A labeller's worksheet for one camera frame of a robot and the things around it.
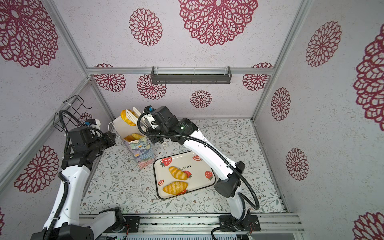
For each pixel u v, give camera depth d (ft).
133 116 2.21
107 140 2.13
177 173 2.87
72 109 2.62
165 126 1.64
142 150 2.68
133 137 3.11
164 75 3.08
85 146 1.74
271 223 2.50
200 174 2.93
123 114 2.33
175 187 2.67
